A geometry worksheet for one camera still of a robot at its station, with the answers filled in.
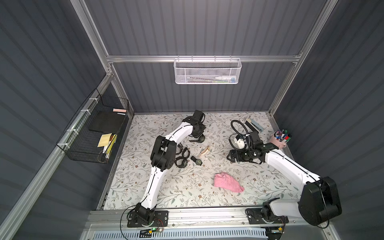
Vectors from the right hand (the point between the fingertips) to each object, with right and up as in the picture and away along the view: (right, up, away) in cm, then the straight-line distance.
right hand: (235, 156), depth 85 cm
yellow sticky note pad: (-67, +11, -13) cm, 69 cm away
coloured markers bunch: (+31, +12, +7) cm, 34 cm away
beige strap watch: (-17, +1, +12) cm, 20 cm away
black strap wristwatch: (-19, +9, +13) cm, 25 cm away
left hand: (-17, +15, +17) cm, 29 cm away
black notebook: (-71, +20, -6) cm, 74 cm away
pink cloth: (-8, -12, -3) cm, 15 cm away
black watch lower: (-31, -4, +5) cm, 32 cm away
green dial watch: (-21, -5, +9) cm, 24 cm away
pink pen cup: (+30, +6, +7) cm, 32 cm away
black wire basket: (-73, +12, -14) cm, 75 cm away
